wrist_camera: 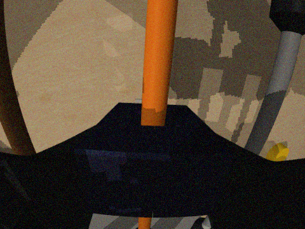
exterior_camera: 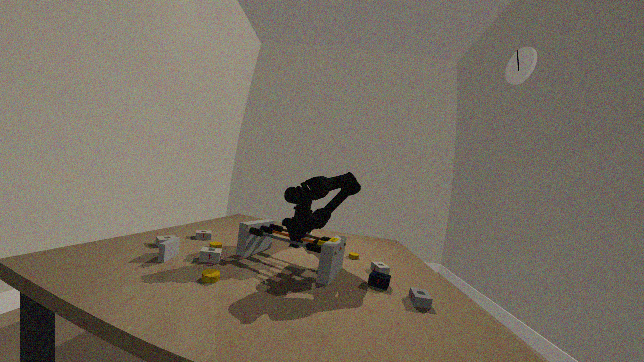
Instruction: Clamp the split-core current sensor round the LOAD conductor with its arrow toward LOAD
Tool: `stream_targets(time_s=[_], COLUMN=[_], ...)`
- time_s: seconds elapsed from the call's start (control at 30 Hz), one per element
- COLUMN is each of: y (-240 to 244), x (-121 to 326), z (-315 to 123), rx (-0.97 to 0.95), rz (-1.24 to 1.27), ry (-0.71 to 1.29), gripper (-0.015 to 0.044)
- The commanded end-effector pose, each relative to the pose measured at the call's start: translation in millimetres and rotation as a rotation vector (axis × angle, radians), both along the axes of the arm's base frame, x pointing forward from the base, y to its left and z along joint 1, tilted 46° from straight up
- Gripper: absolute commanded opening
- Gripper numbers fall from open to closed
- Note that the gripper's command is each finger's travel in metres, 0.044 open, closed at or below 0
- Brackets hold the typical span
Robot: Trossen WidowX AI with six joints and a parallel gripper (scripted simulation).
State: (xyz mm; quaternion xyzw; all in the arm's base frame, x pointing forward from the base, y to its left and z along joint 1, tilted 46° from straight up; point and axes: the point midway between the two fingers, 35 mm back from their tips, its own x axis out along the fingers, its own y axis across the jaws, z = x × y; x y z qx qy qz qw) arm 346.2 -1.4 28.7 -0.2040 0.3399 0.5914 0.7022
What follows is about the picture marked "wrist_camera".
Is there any yellow short cylinder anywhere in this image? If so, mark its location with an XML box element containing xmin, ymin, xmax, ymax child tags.
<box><xmin>266</xmin><ymin>143</ymin><xmax>290</xmax><ymax>162</ymax></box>

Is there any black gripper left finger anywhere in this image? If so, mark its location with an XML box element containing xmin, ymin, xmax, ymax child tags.
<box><xmin>0</xmin><ymin>127</ymin><xmax>93</xmax><ymax>229</ymax></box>

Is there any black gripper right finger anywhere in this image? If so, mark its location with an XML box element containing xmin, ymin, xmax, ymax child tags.
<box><xmin>208</xmin><ymin>135</ymin><xmax>305</xmax><ymax>229</ymax></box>

